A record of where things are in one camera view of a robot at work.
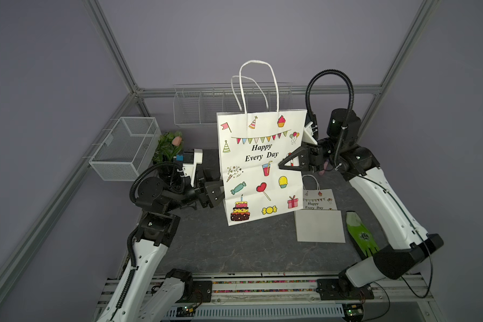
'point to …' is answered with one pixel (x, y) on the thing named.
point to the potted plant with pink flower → (169, 146)
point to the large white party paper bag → (319, 221)
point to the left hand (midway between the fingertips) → (233, 180)
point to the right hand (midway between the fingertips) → (277, 169)
